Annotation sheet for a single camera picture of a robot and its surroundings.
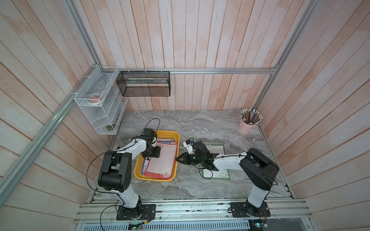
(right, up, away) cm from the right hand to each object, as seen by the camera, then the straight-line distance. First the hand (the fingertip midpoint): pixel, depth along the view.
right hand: (176, 159), depth 86 cm
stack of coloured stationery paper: (-13, +10, +17) cm, 24 cm away
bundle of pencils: (+53, +27, +15) cm, 62 cm away
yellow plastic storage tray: (-23, -4, +2) cm, 24 cm away
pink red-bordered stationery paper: (-8, -5, +3) cm, 10 cm away
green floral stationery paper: (+28, +4, +14) cm, 32 cm away
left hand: (-14, +1, +8) cm, 16 cm away
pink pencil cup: (+50, +19, +18) cm, 56 cm away
